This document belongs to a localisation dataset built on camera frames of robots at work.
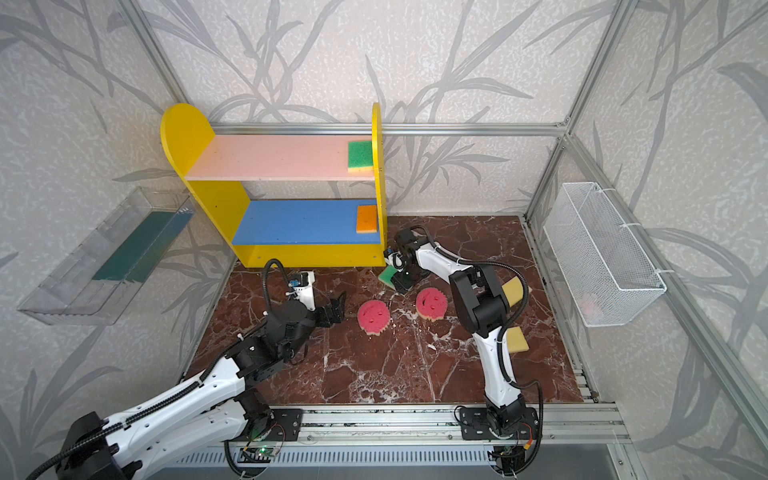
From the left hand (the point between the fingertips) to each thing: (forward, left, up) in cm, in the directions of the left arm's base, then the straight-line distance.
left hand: (337, 284), depth 78 cm
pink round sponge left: (-1, -8, -17) cm, 19 cm away
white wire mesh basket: (-7, -60, +16) cm, 62 cm away
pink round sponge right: (+3, -26, -16) cm, 31 cm away
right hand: (+15, -19, -18) cm, 30 cm away
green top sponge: (+15, -12, -19) cm, 27 cm away
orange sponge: (+28, -5, -5) cm, 28 cm away
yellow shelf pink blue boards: (+23, +23, -6) cm, 33 cm away
